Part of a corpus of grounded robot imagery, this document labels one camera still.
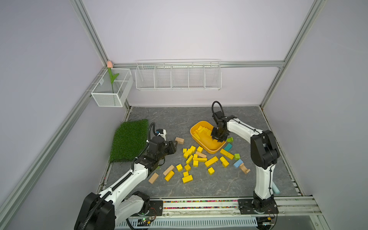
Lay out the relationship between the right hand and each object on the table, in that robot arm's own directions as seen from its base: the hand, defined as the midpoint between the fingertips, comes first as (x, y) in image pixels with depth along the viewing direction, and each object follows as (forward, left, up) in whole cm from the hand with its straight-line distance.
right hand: (213, 137), depth 97 cm
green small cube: (-13, -14, -2) cm, 19 cm away
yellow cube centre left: (-20, +23, -1) cm, 30 cm away
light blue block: (-17, -13, -3) cm, 22 cm away
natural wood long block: (-21, +29, -3) cm, 36 cm away
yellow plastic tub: (+6, +8, -2) cm, 10 cm away
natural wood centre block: (-12, +9, -2) cm, 15 cm away
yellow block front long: (-25, +28, -2) cm, 38 cm away
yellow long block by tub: (-11, -8, -3) cm, 14 cm away
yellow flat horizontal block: (-15, +10, -2) cm, 18 cm away
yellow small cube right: (-22, +4, -2) cm, 22 cm away
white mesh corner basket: (+18, +64, +27) cm, 72 cm away
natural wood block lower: (-25, +38, -4) cm, 46 cm away
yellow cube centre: (-20, +17, -1) cm, 27 cm away
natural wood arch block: (-21, -17, -3) cm, 27 cm away
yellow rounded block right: (-15, -4, -2) cm, 16 cm away
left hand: (-10, +25, +10) cm, 29 cm away
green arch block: (-1, -12, -2) cm, 12 cm away
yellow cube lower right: (-18, -6, -1) cm, 19 cm away
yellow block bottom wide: (-27, +18, -2) cm, 32 cm away
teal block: (-7, -9, -2) cm, 12 cm away
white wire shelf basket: (+42, +25, +21) cm, 53 cm away
